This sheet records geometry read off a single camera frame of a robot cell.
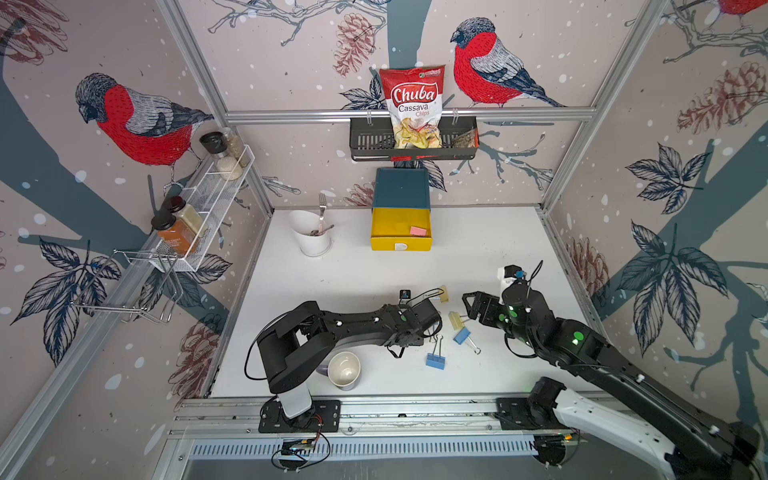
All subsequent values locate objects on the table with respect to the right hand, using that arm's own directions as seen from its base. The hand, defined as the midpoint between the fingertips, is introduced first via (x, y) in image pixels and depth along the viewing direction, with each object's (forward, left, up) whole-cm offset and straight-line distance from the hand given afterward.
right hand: (472, 297), depth 74 cm
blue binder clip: (-3, -1, -19) cm, 19 cm away
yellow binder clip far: (+10, +4, -19) cm, 22 cm away
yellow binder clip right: (+2, +2, -17) cm, 18 cm away
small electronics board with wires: (-32, +42, -22) cm, 57 cm away
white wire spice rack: (+29, +77, +7) cm, 83 cm away
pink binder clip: (+24, +13, -3) cm, 28 cm away
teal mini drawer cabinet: (+39, +19, +3) cm, 43 cm away
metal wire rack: (-9, +72, +17) cm, 74 cm away
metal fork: (+38, +47, -4) cm, 61 cm away
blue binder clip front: (-9, +8, -21) cm, 24 cm away
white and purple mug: (-14, +33, -18) cm, 40 cm away
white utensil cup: (+32, +54, -9) cm, 63 cm away
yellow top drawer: (+25, +22, -3) cm, 33 cm away
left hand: (-2, +13, -18) cm, 22 cm away
